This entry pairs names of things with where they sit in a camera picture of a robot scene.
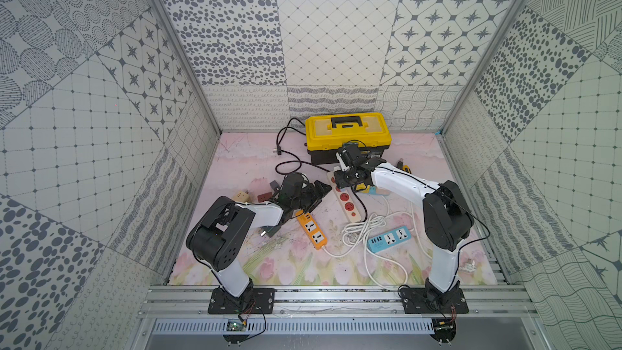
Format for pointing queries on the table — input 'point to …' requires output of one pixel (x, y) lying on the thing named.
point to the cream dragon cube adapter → (241, 196)
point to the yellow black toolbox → (326, 133)
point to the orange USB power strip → (315, 234)
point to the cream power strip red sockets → (347, 199)
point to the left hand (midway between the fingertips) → (330, 188)
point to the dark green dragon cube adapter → (270, 230)
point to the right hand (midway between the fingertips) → (344, 180)
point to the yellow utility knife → (406, 168)
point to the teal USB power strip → (389, 239)
